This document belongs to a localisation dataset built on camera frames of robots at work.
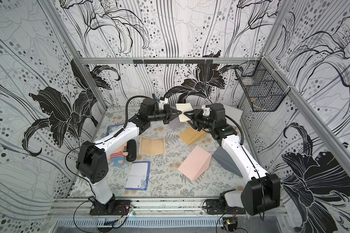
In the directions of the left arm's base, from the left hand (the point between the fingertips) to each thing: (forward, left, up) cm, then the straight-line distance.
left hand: (182, 113), depth 77 cm
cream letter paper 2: (-5, +19, -29) cm, 35 cm away
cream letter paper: (+4, -1, +1) cm, 4 cm away
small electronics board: (-45, -26, -29) cm, 60 cm away
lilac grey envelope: (-3, +4, -4) cm, 7 cm away
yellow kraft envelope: (+5, -7, -28) cm, 29 cm away
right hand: (-2, -2, +2) cm, 3 cm away
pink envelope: (-15, -11, -30) cm, 35 cm away
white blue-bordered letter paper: (-25, +24, -29) cm, 45 cm away
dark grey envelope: (-11, -26, -27) cm, 39 cm away
